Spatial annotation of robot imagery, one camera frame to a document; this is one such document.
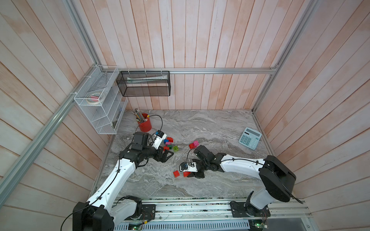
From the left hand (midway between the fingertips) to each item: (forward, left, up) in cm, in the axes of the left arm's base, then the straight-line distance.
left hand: (166, 153), depth 78 cm
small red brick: (-6, -5, -14) cm, 16 cm away
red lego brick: (+18, 0, -14) cm, 23 cm away
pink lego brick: (+15, +1, -13) cm, 20 cm away
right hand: (-5, -12, -12) cm, 18 cm away
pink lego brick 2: (+13, -18, -12) cm, 25 cm away
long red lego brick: (+13, -15, -14) cm, 25 cm away
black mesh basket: (+53, +21, +8) cm, 58 cm away
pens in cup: (+29, +21, -3) cm, 36 cm away
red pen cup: (+26, +18, -8) cm, 33 cm away
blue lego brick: (+16, +3, -13) cm, 21 cm away
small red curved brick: (+12, +3, -15) cm, 19 cm away
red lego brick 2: (-8, -11, -11) cm, 17 cm away
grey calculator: (+19, -58, -13) cm, 62 cm away
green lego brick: (+12, 0, -13) cm, 18 cm away
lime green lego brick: (+12, -4, -15) cm, 19 cm away
